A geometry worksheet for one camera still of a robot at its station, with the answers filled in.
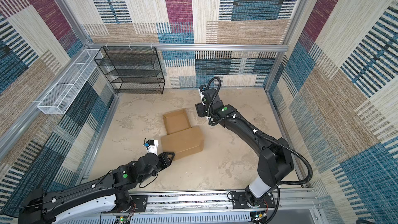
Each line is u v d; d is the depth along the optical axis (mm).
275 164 431
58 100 703
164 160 672
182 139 870
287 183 470
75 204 483
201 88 729
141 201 756
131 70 1112
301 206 732
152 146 710
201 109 753
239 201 729
